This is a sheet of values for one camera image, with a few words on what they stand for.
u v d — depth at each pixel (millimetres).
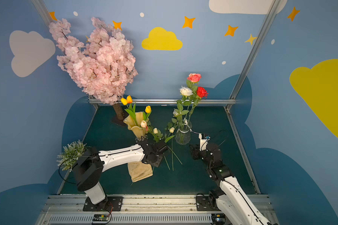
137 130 853
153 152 623
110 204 733
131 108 840
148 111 764
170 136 1004
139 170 864
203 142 709
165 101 1533
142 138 955
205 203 749
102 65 624
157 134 1017
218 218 727
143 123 704
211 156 586
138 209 735
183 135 950
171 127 1068
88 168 471
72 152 750
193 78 801
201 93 800
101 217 718
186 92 800
